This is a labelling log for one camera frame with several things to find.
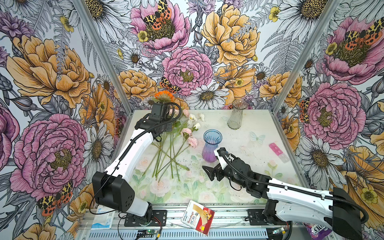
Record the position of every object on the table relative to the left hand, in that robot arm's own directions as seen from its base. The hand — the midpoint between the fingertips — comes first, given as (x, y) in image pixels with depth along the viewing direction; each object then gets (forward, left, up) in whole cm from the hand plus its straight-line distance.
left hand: (164, 128), depth 82 cm
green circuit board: (-44, +4, -23) cm, 49 cm away
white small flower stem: (+20, -16, -17) cm, 30 cm away
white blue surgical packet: (-38, +29, -23) cm, 53 cm away
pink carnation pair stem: (+5, -12, -21) cm, 24 cm away
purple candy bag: (-46, -71, -19) cm, 86 cm away
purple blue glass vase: (-3, -26, -5) cm, 27 cm away
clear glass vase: (+25, -48, -24) cm, 59 cm away
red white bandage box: (-39, -18, -19) cm, 47 cm away
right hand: (-19, -24, -7) cm, 31 cm away
